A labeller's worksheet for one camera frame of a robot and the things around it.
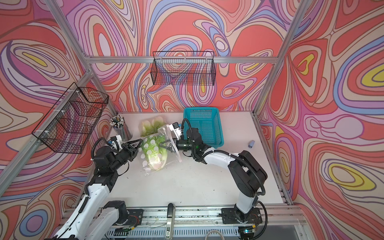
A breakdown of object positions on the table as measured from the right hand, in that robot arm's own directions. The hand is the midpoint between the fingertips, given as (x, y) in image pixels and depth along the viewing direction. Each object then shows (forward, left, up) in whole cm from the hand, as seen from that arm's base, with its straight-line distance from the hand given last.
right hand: (161, 148), depth 75 cm
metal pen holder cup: (+20, +29, -6) cm, 36 cm away
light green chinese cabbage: (-5, +1, +3) cm, 6 cm away
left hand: (+2, +8, +3) cm, 9 cm away
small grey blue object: (+13, -56, -19) cm, 60 cm away
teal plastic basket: (+37, -28, -20) cm, 51 cm away
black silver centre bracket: (-29, -5, -16) cm, 34 cm away
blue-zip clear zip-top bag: (+31, +21, -13) cm, 39 cm away
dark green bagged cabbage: (+24, +13, -11) cm, 30 cm away
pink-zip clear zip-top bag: (+1, -4, +4) cm, 6 cm away
